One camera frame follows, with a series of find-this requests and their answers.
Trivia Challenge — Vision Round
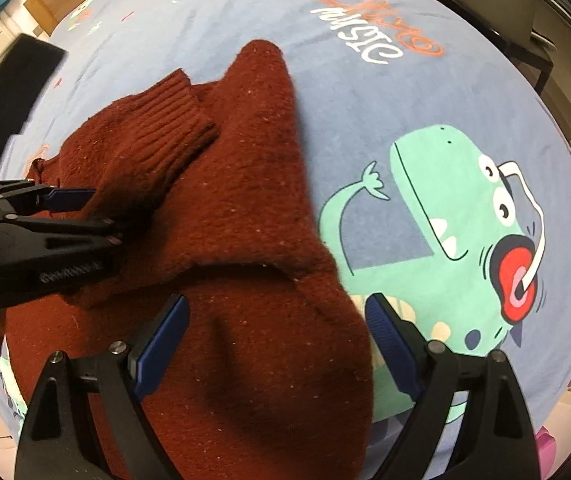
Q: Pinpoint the pink plastic object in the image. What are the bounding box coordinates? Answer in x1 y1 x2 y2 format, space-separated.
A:
535 426 557 479

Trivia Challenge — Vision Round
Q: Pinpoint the dark red knit sweater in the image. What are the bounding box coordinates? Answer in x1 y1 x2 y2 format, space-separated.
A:
7 40 373 479

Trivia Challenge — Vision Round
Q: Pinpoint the blue dinosaur print bedsheet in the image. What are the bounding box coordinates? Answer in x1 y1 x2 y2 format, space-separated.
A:
0 0 571 480

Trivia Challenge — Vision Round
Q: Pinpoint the grey office chair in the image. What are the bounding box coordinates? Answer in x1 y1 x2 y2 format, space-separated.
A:
414 0 557 96

